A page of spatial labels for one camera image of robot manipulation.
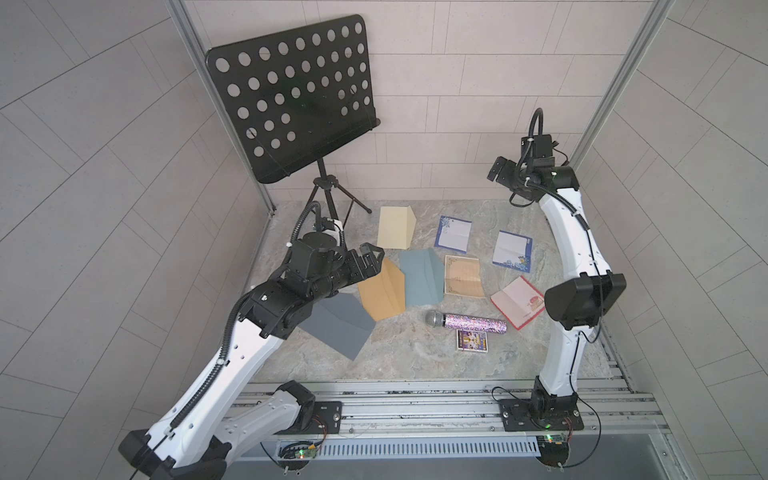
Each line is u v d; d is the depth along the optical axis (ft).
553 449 2.28
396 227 3.68
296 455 2.15
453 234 3.58
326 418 2.33
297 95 2.08
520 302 2.97
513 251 3.38
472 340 2.71
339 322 2.88
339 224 1.97
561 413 2.16
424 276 3.17
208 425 1.18
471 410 2.39
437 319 2.75
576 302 1.67
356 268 1.81
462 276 3.18
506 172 2.48
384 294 3.05
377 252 2.05
